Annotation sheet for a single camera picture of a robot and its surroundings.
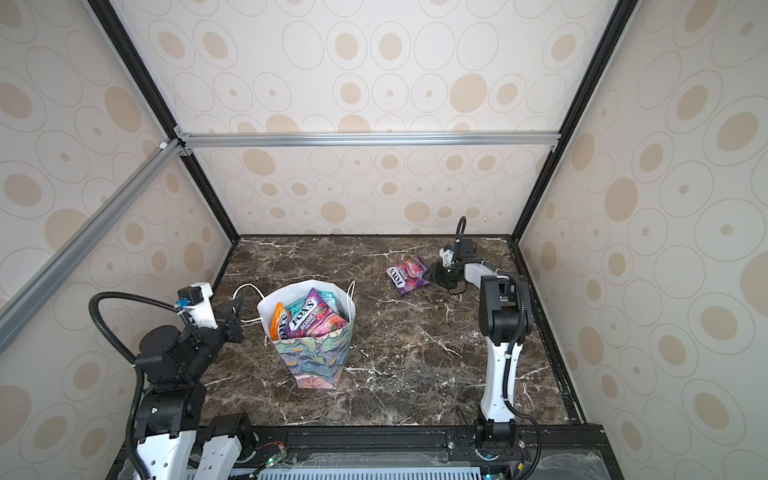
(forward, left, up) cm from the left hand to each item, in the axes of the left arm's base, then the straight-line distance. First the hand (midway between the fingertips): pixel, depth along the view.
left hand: (250, 295), depth 66 cm
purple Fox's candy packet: (+26, -37, -28) cm, 54 cm away
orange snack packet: (0, -3, -11) cm, 12 cm away
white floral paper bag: (-8, -17, -11) cm, 22 cm away
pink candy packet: (0, -13, -9) cm, 16 cm away
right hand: (+27, -45, -30) cm, 60 cm away
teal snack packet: (+7, -15, -12) cm, 20 cm away
